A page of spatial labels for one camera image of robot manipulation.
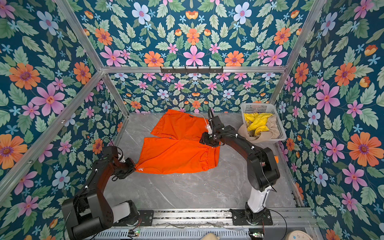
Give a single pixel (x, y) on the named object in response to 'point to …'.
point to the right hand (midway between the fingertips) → (203, 140)
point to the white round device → (298, 235)
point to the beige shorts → (274, 131)
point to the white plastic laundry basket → (264, 108)
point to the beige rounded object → (210, 236)
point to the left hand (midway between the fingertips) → (136, 163)
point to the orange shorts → (175, 146)
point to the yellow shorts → (257, 122)
